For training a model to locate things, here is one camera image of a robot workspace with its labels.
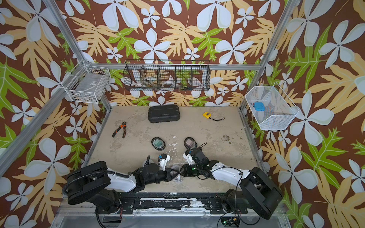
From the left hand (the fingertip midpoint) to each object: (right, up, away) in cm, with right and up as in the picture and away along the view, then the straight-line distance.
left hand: (181, 171), depth 79 cm
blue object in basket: (+48, +38, +7) cm, 61 cm away
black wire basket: (+5, +61, +18) cm, 64 cm away
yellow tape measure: (+22, +34, +36) cm, 54 cm away
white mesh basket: (+54, +36, +5) cm, 65 cm away
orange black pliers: (-45, +25, +28) cm, 59 cm away
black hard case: (-14, +35, +36) cm, 53 cm away
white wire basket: (-58, +52, +6) cm, 78 cm away
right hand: (-2, -2, +3) cm, 4 cm away
